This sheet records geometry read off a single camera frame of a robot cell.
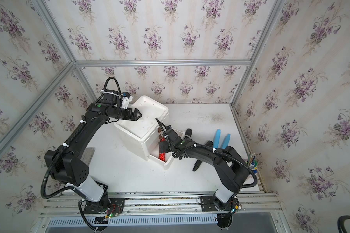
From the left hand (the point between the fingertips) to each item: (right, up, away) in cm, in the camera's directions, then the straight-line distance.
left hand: (134, 114), depth 83 cm
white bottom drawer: (+11, -24, +5) cm, 27 cm away
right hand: (+20, -18, +6) cm, 28 cm away
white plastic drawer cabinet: (+7, -11, -10) cm, 16 cm away
